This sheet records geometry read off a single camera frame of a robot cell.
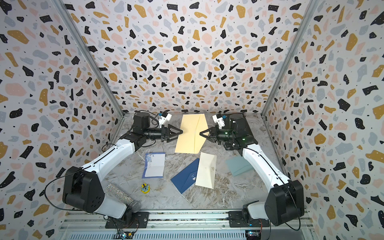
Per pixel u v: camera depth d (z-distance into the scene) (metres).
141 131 0.66
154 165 0.93
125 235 0.70
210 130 0.70
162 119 0.74
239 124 0.60
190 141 0.72
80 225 0.74
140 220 0.73
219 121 0.73
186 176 0.89
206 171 0.91
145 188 0.83
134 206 0.73
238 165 0.92
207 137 0.71
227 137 0.66
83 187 0.42
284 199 0.40
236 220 0.73
